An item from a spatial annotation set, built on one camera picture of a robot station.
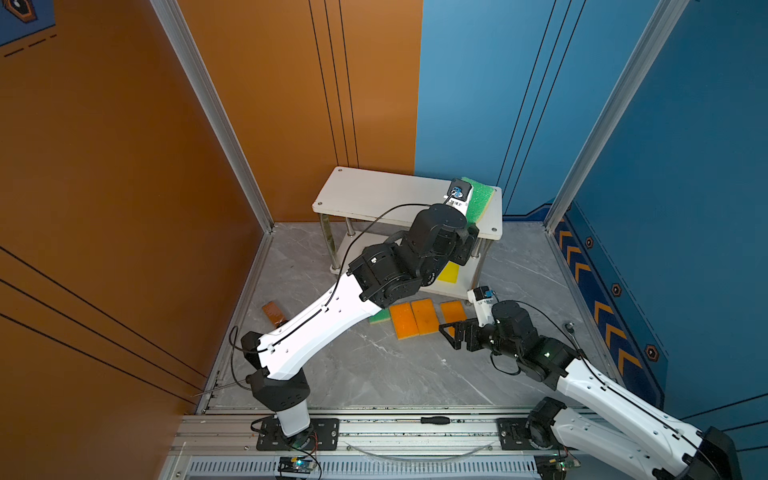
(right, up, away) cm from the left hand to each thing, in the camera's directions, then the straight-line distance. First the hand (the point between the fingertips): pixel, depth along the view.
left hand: (462, 218), depth 59 cm
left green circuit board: (-37, -58, +12) cm, 70 cm away
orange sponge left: (-11, -28, +34) cm, 46 cm away
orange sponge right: (+5, -26, +35) cm, 44 cm away
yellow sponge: (+4, -14, +37) cm, 39 cm away
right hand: (+1, -26, +18) cm, 31 cm away
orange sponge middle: (-4, -27, +35) cm, 45 cm away
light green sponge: (-17, -27, +34) cm, 47 cm away
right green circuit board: (+24, -58, +11) cm, 63 cm away
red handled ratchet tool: (+40, -30, +32) cm, 59 cm away
